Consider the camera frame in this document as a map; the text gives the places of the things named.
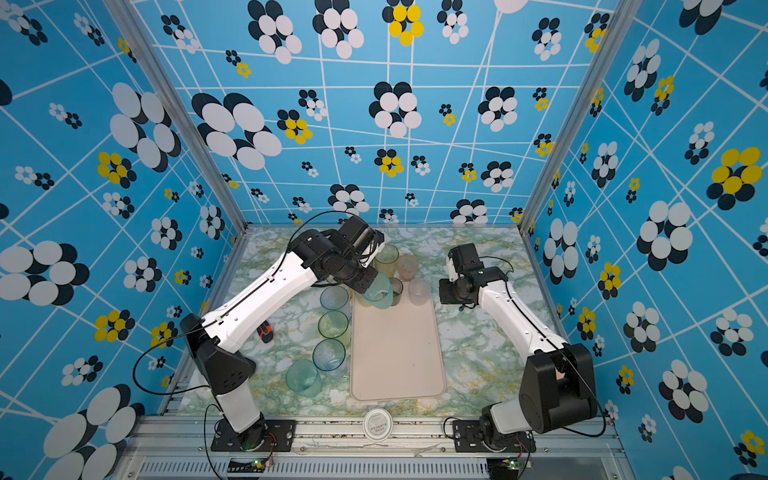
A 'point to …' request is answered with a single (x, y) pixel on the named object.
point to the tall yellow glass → (386, 260)
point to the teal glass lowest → (303, 378)
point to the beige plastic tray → (397, 353)
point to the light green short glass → (362, 300)
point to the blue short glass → (334, 297)
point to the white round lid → (378, 425)
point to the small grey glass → (397, 290)
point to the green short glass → (333, 324)
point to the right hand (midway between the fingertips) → (450, 292)
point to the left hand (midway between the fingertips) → (371, 278)
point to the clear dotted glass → (419, 291)
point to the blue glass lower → (329, 354)
